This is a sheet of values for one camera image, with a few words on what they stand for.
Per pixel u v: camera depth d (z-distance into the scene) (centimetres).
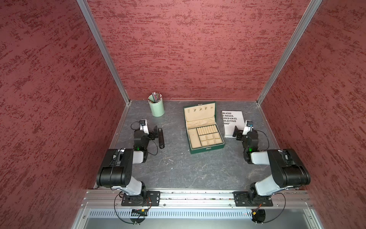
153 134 85
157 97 103
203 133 95
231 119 104
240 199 74
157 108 105
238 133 83
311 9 71
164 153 90
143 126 79
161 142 91
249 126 79
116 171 45
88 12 73
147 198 73
